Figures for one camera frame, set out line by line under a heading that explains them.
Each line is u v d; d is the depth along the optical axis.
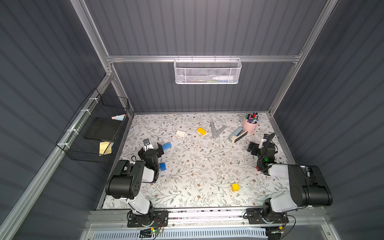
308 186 0.45
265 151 0.72
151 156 0.72
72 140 0.62
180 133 1.05
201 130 1.08
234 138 1.01
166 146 1.00
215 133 1.06
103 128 0.74
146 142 0.79
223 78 0.90
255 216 0.74
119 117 0.82
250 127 1.04
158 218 0.73
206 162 0.94
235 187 0.81
